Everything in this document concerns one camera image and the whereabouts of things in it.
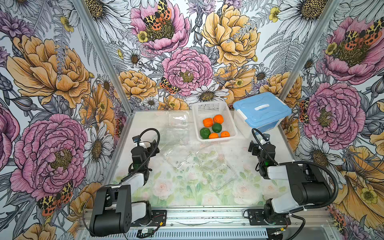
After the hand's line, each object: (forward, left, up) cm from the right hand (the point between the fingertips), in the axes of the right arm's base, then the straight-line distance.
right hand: (258, 144), depth 95 cm
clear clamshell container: (+19, +51, -3) cm, 55 cm away
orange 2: (+22, +22, +1) cm, 31 cm away
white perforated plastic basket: (+41, +28, -8) cm, 51 cm away
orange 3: (+8, +27, 0) cm, 28 cm away
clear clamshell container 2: (-7, +31, -6) cm, 33 cm away
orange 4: (+10, +19, -1) cm, 22 cm away
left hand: (-1, +67, +4) cm, 67 cm away
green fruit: (+11, +33, -1) cm, 34 cm away
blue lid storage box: (+18, -5, +10) cm, 21 cm away
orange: (+21, +30, -1) cm, 37 cm away
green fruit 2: (+15, +24, -1) cm, 29 cm away
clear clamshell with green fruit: (-1, +51, -6) cm, 51 cm away
